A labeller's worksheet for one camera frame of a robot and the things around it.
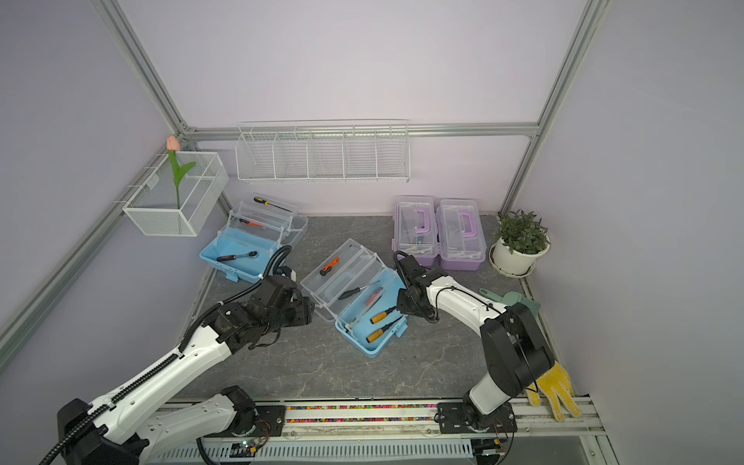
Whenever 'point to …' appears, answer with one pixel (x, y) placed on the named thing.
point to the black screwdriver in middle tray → (356, 290)
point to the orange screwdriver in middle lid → (328, 266)
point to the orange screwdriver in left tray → (250, 223)
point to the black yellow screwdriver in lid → (267, 202)
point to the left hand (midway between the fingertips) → (305, 309)
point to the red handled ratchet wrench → (252, 255)
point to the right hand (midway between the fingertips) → (406, 306)
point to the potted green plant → (521, 238)
